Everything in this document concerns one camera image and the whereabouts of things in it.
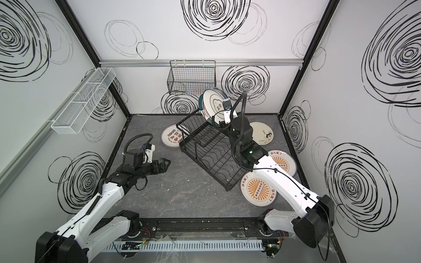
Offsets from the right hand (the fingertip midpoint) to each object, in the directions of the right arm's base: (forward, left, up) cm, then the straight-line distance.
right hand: (229, 106), depth 69 cm
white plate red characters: (+14, +35, -39) cm, 55 cm away
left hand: (-12, +31, -27) cm, 43 cm away
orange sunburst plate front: (-21, -16, -39) cm, 48 cm away
